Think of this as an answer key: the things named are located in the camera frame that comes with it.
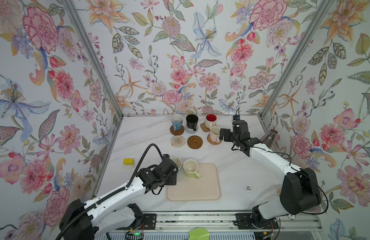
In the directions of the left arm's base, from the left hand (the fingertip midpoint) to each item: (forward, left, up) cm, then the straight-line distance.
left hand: (176, 177), depth 80 cm
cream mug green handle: (+8, -8, -5) cm, 12 cm away
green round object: (-24, -11, -8) cm, 28 cm away
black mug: (+41, -10, 0) cm, 42 cm away
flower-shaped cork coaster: (+42, -20, -10) cm, 47 cm away
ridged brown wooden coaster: (+28, -12, -9) cm, 32 cm away
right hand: (+26, -30, +8) cm, 41 cm away
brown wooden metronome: (+21, -55, +6) cm, 59 cm away
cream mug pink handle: (+27, -24, +2) cm, 37 cm away
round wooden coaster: (+37, +1, -9) cm, 38 cm away
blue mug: (+11, -1, -3) cm, 11 cm away
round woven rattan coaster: (+29, -23, -8) cm, 37 cm away
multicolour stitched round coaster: (+29, 0, -8) cm, 30 cm away
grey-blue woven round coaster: (+37, -10, -7) cm, 39 cm away
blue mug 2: (+39, 0, +1) cm, 39 cm away
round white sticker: (-4, -40, -8) cm, 41 cm away
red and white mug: (+42, -24, -2) cm, 49 cm away
